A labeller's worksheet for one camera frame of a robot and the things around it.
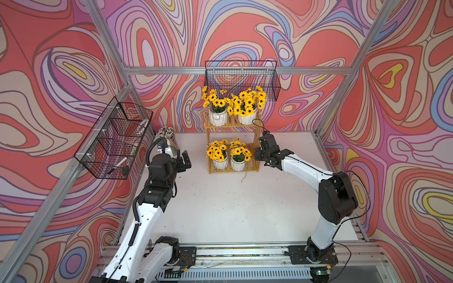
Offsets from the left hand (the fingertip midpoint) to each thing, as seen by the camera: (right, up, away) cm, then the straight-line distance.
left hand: (178, 153), depth 74 cm
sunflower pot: (+16, +1, +12) cm, 20 cm away
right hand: (+38, -2, +19) cm, 43 cm away
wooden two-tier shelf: (+24, +14, +12) cm, 30 cm away
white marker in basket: (-25, -5, -1) cm, 26 cm away
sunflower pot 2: (+27, -2, +19) cm, 33 cm away
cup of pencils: (-12, +11, +21) cm, 27 cm away
